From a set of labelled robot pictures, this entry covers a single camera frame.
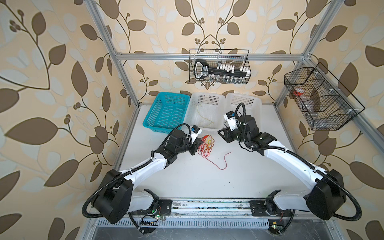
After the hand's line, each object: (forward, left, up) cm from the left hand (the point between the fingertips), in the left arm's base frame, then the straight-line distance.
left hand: (203, 139), depth 80 cm
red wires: (-3, -2, -3) cm, 5 cm away
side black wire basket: (+11, -60, +18) cm, 63 cm away
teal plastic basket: (+34, +28, -18) cm, 47 cm away
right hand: (+3, -10, +4) cm, 11 cm away
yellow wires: (+30, -1, -17) cm, 34 cm away
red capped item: (+22, -52, +16) cm, 59 cm away
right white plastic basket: (+39, -39, -14) cm, 57 cm away
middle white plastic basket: (+38, -3, -18) cm, 42 cm away
